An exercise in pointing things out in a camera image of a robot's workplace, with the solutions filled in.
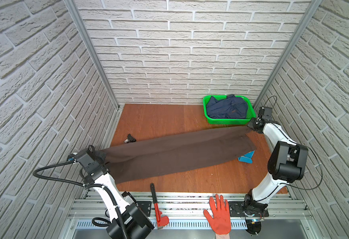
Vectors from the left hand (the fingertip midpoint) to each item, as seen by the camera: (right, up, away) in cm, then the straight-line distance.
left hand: (98, 148), depth 76 cm
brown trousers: (+14, -10, +13) cm, 21 cm away
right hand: (+93, +13, +18) cm, 96 cm away
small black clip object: (+9, +2, +22) cm, 24 cm away
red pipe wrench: (+34, -35, -4) cm, 49 cm away
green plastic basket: (+95, +21, +30) cm, 102 cm away
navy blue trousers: (+83, +26, +34) cm, 93 cm away
